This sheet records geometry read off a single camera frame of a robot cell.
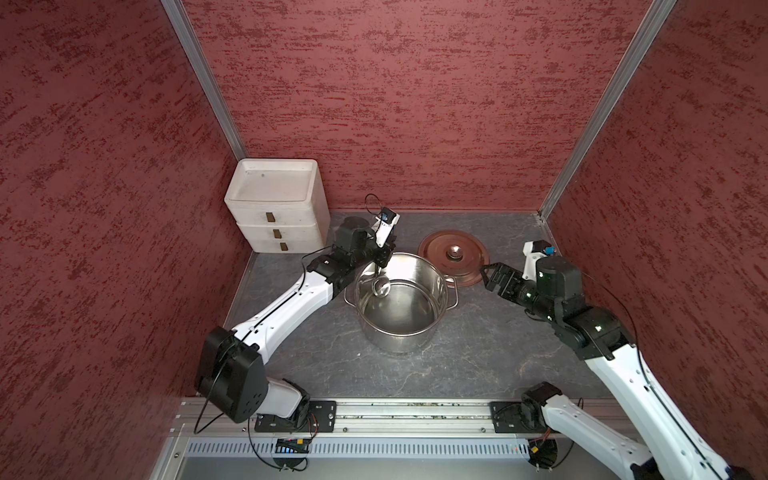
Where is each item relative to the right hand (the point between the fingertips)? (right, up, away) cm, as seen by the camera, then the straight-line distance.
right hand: (490, 280), depth 71 cm
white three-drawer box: (-59, +21, +21) cm, 66 cm away
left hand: (-24, +9, +9) cm, 28 cm away
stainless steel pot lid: (+1, +4, +36) cm, 36 cm away
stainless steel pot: (-19, -16, +22) cm, 33 cm away
